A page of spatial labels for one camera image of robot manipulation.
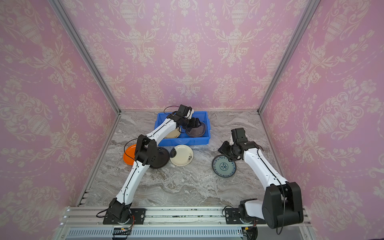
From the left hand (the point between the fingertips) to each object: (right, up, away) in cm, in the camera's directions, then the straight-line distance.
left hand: (197, 124), depth 105 cm
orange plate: (-44, -17, -9) cm, 48 cm away
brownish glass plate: (0, -5, +1) cm, 5 cm away
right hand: (+13, -15, -20) cm, 28 cm away
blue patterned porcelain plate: (+15, -26, -15) cm, 33 cm away
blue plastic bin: (-9, -9, -4) cm, 14 cm away
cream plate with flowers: (-9, -20, -11) cm, 25 cm away
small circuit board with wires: (-37, -52, -32) cm, 72 cm away
